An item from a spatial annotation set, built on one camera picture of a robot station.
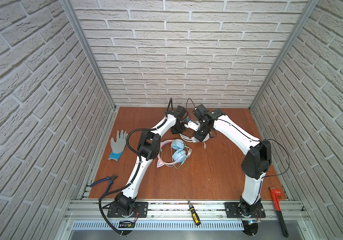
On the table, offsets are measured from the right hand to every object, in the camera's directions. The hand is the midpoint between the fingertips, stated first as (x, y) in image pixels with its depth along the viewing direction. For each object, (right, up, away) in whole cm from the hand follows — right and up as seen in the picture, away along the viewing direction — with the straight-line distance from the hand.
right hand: (198, 134), depth 86 cm
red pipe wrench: (+41, -31, -7) cm, 52 cm away
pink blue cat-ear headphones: (-11, -11, 0) cm, 16 cm away
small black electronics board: (-39, -44, -13) cm, 60 cm away
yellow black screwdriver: (-4, -38, -15) cm, 41 cm away
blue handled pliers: (-50, -24, -2) cm, 55 cm away
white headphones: (-5, -4, +9) cm, 11 cm away
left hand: (-8, +2, +18) cm, 20 cm away
